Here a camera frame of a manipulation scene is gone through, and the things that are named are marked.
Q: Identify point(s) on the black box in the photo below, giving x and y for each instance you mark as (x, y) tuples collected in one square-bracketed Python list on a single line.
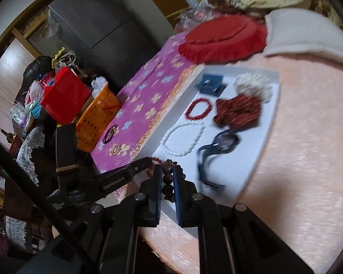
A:
[(65, 148)]

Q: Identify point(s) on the blue hair claw clip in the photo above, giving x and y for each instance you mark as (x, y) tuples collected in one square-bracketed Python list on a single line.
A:
[(214, 90)]

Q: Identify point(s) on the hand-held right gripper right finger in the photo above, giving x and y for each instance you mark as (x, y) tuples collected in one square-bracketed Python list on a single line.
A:
[(177, 197)]

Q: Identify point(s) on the red paper bag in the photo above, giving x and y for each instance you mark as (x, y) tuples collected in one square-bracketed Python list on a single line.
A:
[(64, 97)]

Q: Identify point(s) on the purple floral bedsheet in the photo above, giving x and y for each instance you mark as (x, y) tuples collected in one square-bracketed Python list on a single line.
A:
[(148, 91)]

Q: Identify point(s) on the white tray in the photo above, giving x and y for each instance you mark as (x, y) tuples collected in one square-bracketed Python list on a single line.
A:
[(245, 154)]

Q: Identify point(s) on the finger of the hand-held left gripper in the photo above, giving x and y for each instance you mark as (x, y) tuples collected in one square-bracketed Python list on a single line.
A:
[(125, 174)]

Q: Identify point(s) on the navy striped headband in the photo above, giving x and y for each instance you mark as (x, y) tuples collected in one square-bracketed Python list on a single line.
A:
[(214, 145)]

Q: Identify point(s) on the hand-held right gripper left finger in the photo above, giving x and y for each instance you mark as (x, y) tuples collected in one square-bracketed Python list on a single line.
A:
[(157, 197)]

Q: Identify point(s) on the dark red dotted scrunchie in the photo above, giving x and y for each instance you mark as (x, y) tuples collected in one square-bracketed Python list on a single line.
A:
[(240, 111)]

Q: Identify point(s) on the orange plastic basket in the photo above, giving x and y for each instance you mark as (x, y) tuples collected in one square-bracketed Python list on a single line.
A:
[(97, 117)]

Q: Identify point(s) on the grey refrigerator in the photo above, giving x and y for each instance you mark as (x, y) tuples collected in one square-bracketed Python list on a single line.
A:
[(103, 25)]

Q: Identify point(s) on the black plastic bag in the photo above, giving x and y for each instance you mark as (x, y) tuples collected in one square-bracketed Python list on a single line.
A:
[(37, 68)]

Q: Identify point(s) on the red ruffled pillow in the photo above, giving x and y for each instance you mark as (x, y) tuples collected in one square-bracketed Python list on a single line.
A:
[(223, 40)]

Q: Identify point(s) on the white cherry print scrunchie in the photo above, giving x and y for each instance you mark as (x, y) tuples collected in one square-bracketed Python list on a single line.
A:
[(253, 82)]

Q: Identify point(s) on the white lace cloth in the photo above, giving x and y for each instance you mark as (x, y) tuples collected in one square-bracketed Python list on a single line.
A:
[(28, 154)]

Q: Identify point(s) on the white plastic bag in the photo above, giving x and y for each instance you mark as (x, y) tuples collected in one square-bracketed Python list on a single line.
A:
[(99, 83)]

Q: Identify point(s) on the white pillow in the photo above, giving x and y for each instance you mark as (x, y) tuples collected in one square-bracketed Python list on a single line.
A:
[(303, 31)]

